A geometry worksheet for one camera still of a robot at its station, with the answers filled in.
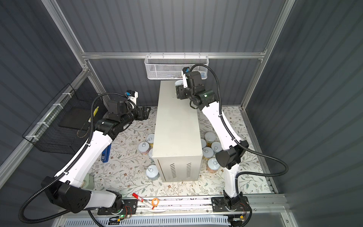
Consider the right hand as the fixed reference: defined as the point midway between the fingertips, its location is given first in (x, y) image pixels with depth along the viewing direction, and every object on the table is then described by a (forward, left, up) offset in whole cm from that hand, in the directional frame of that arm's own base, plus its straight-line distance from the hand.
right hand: (182, 88), depth 76 cm
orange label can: (-29, -17, -34) cm, 48 cm away
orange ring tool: (-48, +17, -38) cm, 63 cm away
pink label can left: (-17, +27, -33) cm, 46 cm away
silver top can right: (-17, -21, -33) cm, 43 cm away
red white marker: (-47, +23, -37) cm, 64 cm away
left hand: (-8, +21, -5) cm, 23 cm away
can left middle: (-21, +21, -34) cm, 45 cm away
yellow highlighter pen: (-8, +51, -11) cm, 53 cm away
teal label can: (-34, +18, -34) cm, 51 cm away
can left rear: (-12, +23, -32) cm, 41 cm away
